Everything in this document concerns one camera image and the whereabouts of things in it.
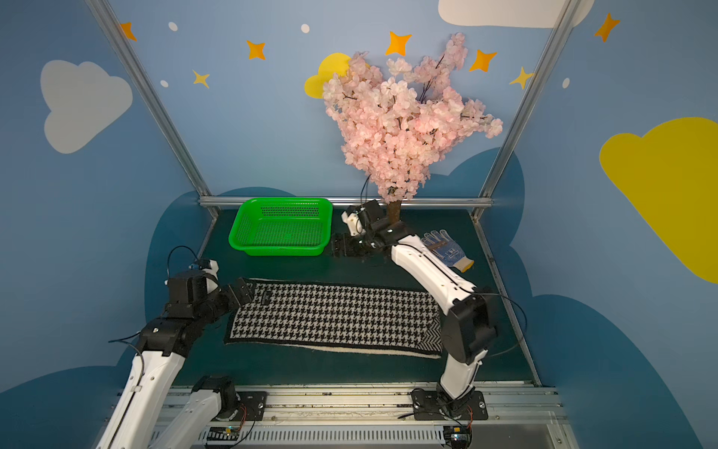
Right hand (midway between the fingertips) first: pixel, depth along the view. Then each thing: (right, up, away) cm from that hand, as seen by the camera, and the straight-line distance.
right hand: (340, 248), depth 82 cm
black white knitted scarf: (-1, -23, +9) cm, 25 cm away
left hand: (-27, -10, -6) cm, 29 cm away
